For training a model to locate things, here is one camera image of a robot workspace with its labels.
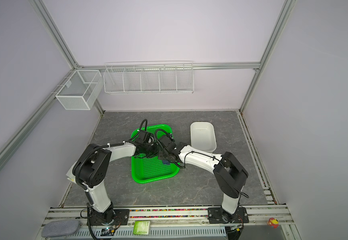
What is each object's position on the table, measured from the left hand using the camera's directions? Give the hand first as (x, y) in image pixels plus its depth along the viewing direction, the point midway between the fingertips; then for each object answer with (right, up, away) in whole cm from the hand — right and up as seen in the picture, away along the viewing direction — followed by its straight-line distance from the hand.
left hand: (164, 152), depth 94 cm
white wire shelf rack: (-9, +49, +3) cm, 50 cm away
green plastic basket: (-10, -10, -5) cm, 15 cm away
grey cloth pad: (-46, -31, -25) cm, 61 cm away
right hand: (-1, 0, -7) cm, 7 cm away
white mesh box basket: (-55, +39, +2) cm, 68 cm away
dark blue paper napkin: (+1, -5, -4) cm, 7 cm away
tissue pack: (-49, -10, -14) cm, 52 cm away
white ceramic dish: (+26, +10, +9) cm, 30 cm away
